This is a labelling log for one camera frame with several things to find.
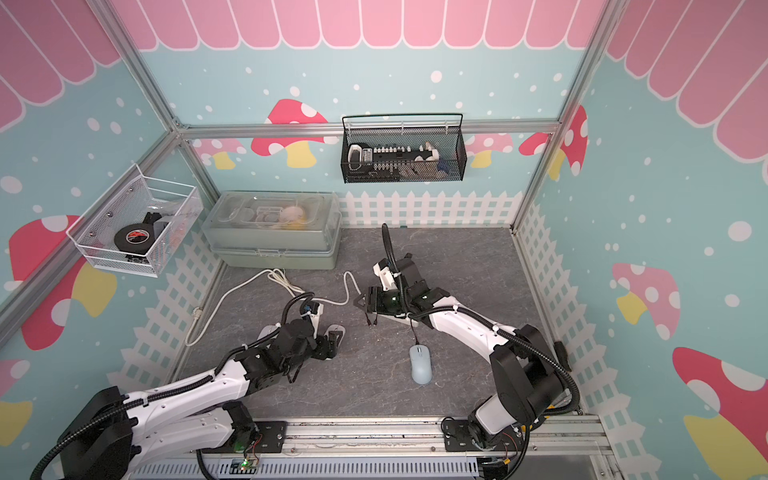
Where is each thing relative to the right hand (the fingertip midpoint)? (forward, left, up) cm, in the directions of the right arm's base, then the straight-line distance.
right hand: (361, 303), depth 81 cm
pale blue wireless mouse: (-12, -16, -14) cm, 24 cm away
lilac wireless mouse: (-1, +31, -14) cm, 33 cm away
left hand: (-6, +9, -8) cm, 14 cm away
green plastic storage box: (+29, +31, +1) cm, 42 cm away
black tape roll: (+7, +52, +20) cm, 56 cm away
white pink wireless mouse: (0, +9, -13) cm, 16 cm away
